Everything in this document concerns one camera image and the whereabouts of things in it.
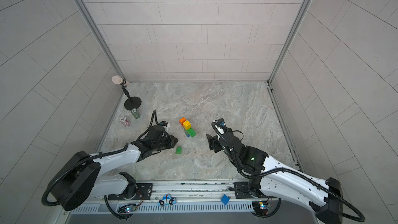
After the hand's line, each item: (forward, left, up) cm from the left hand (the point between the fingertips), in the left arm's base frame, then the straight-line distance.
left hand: (180, 139), depth 87 cm
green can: (+15, +29, +3) cm, 33 cm away
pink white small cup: (+9, +33, +4) cm, 34 cm away
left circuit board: (-31, +19, +1) cm, 37 cm away
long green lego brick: (+1, -7, +7) cm, 10 cm away
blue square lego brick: (+1, -4, +6) cm, 7 cm away
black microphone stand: (+25, +35, +1) cm, 43 cm away
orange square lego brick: (+6, -1, +11) cm, 13 cm away
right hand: (-4, -17, +15) cm, 23 cm away
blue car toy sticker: (-28, +3, +1) cm, 28 cm away
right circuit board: (-31, -39, -1) cm, 50 cm away
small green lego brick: (-6, 0, 0) cm, 6 cm away
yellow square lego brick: (+3, -4, +11) cm, 13 cm away
